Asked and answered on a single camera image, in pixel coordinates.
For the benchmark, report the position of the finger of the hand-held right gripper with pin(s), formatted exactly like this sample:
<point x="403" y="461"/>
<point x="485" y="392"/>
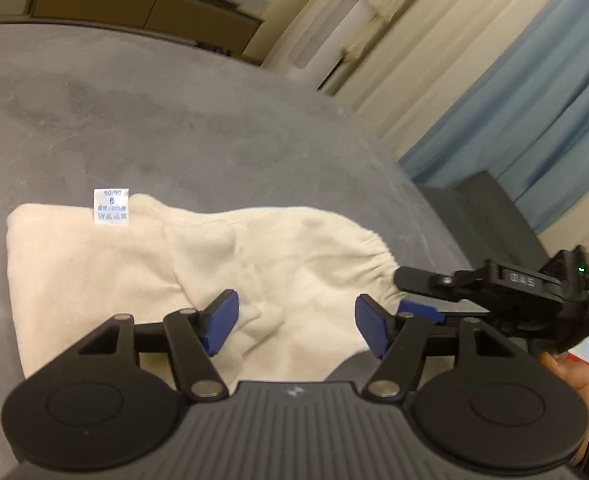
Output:
<point x="422" y="309"/>
<point x="424" y="282"/>

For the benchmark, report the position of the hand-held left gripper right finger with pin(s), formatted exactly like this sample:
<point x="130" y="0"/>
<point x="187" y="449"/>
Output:
<point x="372" y="325"/>

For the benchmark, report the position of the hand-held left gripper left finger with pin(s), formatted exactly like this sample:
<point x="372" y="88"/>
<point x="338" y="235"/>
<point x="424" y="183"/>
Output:
<point x="219" y="322"/>

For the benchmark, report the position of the cream pants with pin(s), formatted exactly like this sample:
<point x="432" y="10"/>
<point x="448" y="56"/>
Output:
<point x="124" y="270"/>

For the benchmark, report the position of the person's right hand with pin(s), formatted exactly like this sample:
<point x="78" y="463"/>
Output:
<point x="577" y="375"/>

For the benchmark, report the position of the grey chair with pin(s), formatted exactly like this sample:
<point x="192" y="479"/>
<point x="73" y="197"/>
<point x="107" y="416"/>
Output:
<point x="489" y="225"/>

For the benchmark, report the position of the blue curtain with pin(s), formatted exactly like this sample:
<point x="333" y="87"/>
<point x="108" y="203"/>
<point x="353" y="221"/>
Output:
<point x="534" y="125"/>

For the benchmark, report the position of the cream curtain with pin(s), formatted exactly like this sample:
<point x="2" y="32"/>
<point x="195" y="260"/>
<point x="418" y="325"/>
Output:
<point x="454" y="60"/>

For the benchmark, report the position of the grey television cabinet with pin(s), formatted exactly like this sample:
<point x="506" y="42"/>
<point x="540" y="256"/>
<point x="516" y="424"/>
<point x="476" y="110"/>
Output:
<point x="124" y="5"/>

